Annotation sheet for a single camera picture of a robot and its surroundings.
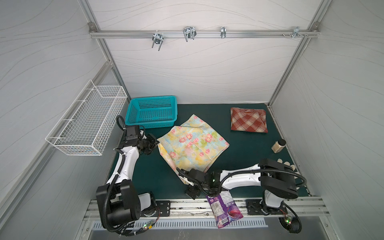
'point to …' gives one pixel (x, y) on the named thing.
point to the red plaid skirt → (253, 120)
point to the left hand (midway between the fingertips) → (161, 138)
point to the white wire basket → (85, 127)
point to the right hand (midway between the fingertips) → (189, 179)
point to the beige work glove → (293, 167)
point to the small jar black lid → (278, 146)
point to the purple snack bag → (224, 208)
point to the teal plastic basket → (152, 112)
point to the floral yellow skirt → (195, 146)
